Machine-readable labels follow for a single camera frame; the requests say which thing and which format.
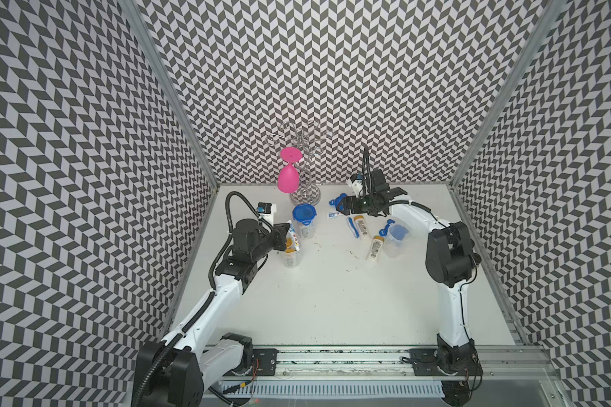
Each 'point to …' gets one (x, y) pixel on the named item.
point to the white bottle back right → (362, 226)
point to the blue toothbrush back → (354, 228)
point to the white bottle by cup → (376, 248)
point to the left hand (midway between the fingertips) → (288, 226)
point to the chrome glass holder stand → (308, 138)
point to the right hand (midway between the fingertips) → (345, 209)
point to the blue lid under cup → (396, 231)
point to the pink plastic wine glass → (288, 177)
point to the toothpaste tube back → (333, 214)
